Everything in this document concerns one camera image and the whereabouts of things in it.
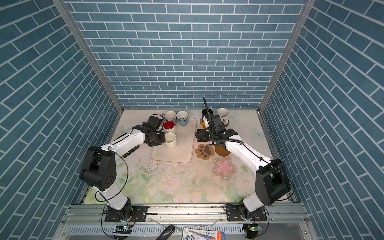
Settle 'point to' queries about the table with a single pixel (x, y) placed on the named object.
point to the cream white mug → (171, 142)
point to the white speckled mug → (223, 113)
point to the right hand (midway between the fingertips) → (200, 132)
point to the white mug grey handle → (170, 115)
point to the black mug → (204, 112)
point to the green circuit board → (123, 229)
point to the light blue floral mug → (182, 117)
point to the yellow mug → (203, 126)
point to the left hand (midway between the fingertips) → (163, 140)
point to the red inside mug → (169, 126)
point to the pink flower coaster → (224, 167)
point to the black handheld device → (166, 233)
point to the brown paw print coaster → (204, 151)
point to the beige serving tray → (183, 152)
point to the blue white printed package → (191, 234)
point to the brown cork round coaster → (221, 151)
